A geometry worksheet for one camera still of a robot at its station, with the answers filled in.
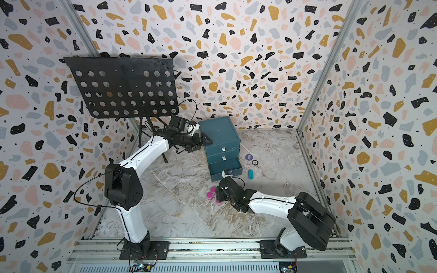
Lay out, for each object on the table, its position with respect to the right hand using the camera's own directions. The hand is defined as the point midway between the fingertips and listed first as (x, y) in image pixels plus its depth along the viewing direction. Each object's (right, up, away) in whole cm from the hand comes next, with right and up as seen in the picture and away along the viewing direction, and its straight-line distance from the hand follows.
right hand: (218, 189), depth 86 cm
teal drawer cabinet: (+2, +18, +4) cm, 19 cm away
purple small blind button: (+18, +15, +21) cm, 31 cm away
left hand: (-5, +23, +1) cm, 24 cm away
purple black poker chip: (+21, +12, +20) cm, 31 cm away
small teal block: (+18, +6, +12) cm, 22 cm away
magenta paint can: (-5, -4, +2) cm, 7 cm away
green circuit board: (-31, -28, -16) cm, 45 cm away
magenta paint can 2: (0, -7, +1) cm, 7 cm away
